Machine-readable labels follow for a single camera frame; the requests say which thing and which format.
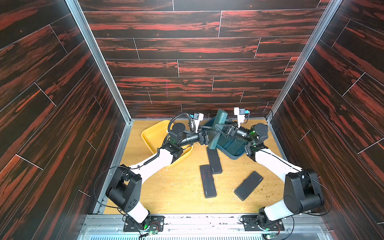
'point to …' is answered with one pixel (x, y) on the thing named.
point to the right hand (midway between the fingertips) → (218, 121)
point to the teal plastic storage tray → (233, 147)
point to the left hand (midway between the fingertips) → (216, 132)
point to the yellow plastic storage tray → (154, 136)
